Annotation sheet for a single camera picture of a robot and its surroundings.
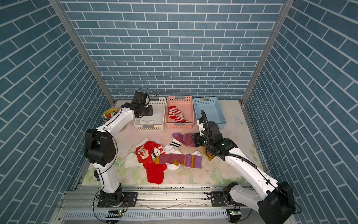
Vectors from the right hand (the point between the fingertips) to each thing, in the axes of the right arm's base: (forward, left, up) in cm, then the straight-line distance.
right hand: (194, 136), depth 79 cm
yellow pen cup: (+17, +60, -4) cm, 63 cm away
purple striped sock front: (-8, +1, -17) cm, 18 cm away
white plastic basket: (+20, +29, -15) cm, 38 cm away
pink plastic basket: (+42, +9, -17) cm, 46 cm away
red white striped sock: (+28, +16, -13) cm, 35 cm away
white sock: (+20, +39, -16) cm, 47 cm away
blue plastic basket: (+40, -15, -19) cm, 47 cm away
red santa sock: (-16, +22, -17) cm, 32 cm away
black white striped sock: (+4, +12, -18) cm, 22 cm away
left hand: (+20, +29, -2) cm, 36 cm away
